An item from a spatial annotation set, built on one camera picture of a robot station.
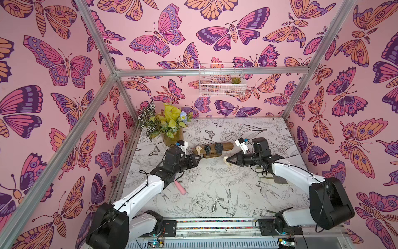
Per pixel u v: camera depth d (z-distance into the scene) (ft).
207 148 3.03
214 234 2.39
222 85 3.48
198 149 3.02
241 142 2.61
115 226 1.30
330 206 1.39
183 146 2.48
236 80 3.02
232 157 2.63
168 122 2.88
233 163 2.58
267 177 2.90
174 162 2.10
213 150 3.04
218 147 3.03
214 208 2.61
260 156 2.22
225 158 2.72
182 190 2.79
